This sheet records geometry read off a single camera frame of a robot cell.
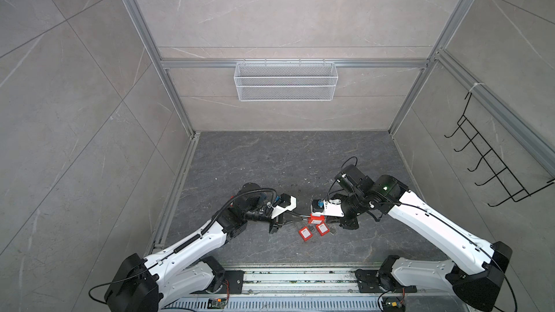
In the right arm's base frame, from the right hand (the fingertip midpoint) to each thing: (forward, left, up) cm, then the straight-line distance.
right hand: (329, 213), depth 71 cm
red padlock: (-3, +5, +4) cm, 7 cm away
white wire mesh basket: (+61, +13, +12) cm, 63 cm away
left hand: (-1, +10, +3) cm, 10 cm away
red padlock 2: (-1, +7, -17) cm, 18 cm away
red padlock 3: (0, 0, -16) cm, 16 cm away
